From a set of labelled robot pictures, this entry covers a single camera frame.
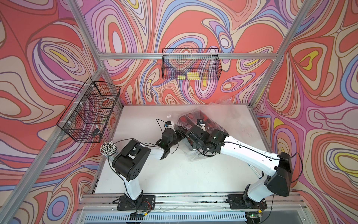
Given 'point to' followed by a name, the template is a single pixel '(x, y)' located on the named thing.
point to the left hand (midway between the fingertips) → (189, 131)
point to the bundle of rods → (109, 149)
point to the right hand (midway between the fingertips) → (200, 143)
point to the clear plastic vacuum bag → (220, 114)
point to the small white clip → (168, 116)
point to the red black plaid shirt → (187, 119)
